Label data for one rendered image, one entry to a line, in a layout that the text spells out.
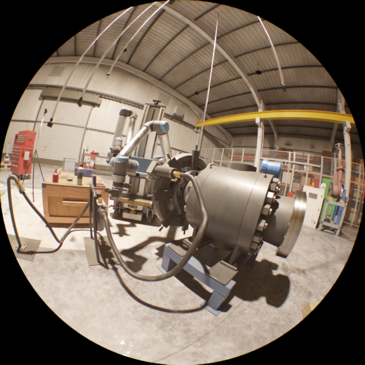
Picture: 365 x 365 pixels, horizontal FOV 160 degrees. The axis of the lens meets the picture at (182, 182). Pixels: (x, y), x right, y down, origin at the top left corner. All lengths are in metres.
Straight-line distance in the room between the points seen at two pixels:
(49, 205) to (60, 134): 8.35
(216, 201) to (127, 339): 0.93
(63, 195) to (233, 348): 1.78
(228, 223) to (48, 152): 9.89
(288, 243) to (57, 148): 10.01
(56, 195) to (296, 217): 1.90
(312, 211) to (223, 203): 3.95
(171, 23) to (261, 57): 5.08
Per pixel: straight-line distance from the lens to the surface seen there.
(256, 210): 0.70
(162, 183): 1.05
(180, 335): 0.84
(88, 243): 1.35
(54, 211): 1.64
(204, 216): 0.61
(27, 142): 4.15
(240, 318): 1.00
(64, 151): 9.55
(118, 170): 0.84
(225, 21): 8.00
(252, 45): 8.48
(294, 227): 0.76
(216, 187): 0.82
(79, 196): 1.53
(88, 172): 2.19
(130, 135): 1.64
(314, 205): 4.50
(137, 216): 1.79
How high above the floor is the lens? 0.79
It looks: 5 degrees down
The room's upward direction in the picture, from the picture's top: 11 degrees clockwise
